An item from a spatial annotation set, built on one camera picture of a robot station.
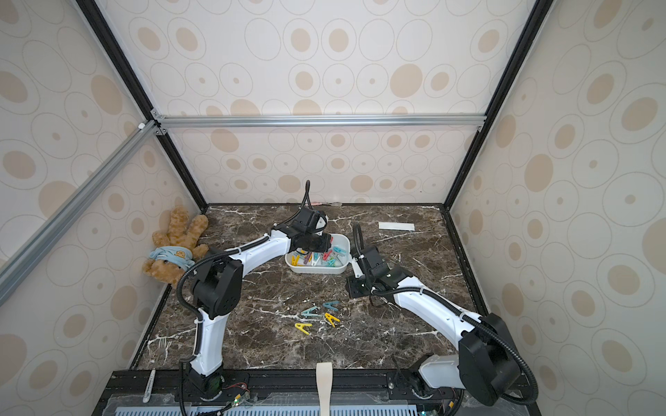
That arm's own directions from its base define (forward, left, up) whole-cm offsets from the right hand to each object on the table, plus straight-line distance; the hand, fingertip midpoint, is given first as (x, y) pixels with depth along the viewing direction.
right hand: (357, 284), depth 84 cm
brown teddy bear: (+10, +65, +2) cm, 66 cm away
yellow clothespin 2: (-11, +18, -9) cm, 23 cm away
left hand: (+16, +7, +1) cm, 17 cm away
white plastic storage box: (+13, +17, -8) cm, 22 cm away
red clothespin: (+16, +12, -6) cm, 21 cm away
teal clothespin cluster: (+12, +10, -7) cm, 17 cm away
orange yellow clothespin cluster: (-9, +8, -8) cm, 15 cm away
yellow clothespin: (+13, +24, -7) cm, 29 cm away
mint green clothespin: (-7, +16, -8) cm, 19 cm away
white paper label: (+34, -17, -10) cm, 39 cm away
